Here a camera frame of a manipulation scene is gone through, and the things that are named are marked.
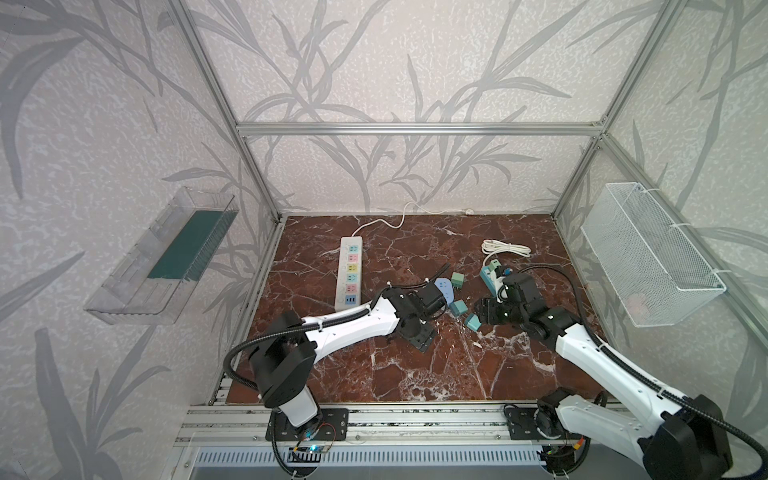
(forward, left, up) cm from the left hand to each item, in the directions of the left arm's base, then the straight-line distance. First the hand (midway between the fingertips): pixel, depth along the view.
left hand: (421, 327), depth 82 cm
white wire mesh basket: (+1, -48, +28) cm, 56 cm away
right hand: (+8, -18, +4) cm, 20 cm away
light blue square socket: (+16, -9, -6) cm, 19 cm away
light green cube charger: (+19, -13, -6) cm, 24 cm away
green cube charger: (+23, -25, -2) cm, 34 cm away
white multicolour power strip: (+22, +24, -7) cm, 34 cm away
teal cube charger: (+9, -12, -6) cm, 17 cm away
